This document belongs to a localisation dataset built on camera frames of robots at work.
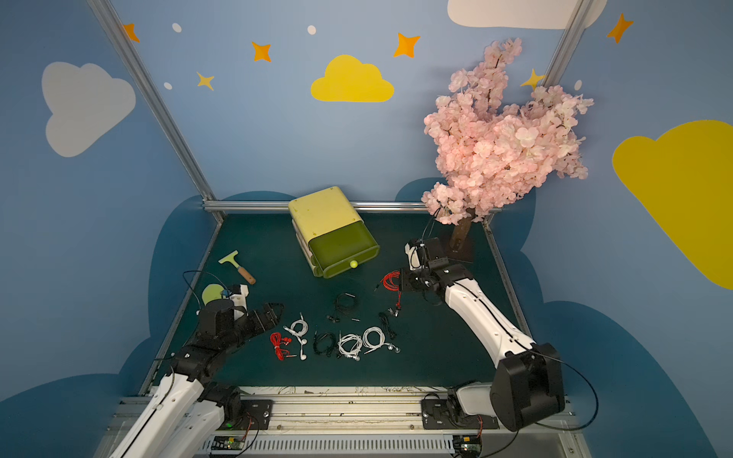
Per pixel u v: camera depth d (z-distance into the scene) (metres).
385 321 0.91
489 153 0.63
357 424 0.74
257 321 0.69
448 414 0.74
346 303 0.96
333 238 0.88
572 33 0.72
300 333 0.88
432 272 0.62
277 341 0.86
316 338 0.88
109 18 0.70
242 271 1.01
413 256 0.75
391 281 0.84
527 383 0.41
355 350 0.84
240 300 0.72
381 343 0.87
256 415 0.73
